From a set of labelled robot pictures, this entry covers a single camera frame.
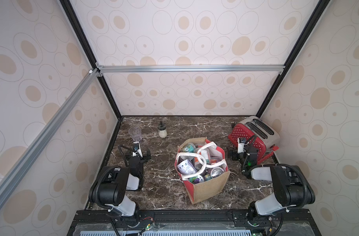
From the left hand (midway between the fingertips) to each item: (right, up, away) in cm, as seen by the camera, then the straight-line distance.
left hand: (142, 145), depth 89 cm
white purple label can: (+27, -9, -19) cm, 34 cm away
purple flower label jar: (+31, -15, -19) cm, 39 cm away
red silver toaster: (+74, +6, -4) cm, 74 cm away
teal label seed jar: (+28, 0, -13) cm, 31 cm away
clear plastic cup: (-10, +7, +18) cm, 21 cm away
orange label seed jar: (+36, -3, -18) cm, 41 cm away
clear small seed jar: (+41, -11, -18) cm, 46 cm away
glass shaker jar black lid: (+11, +9, +12) cm, 18 cm away
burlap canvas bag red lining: (+32, -6, -28) cm, 43 cm away
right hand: (+63, -2, +5) cm, 63 cm away
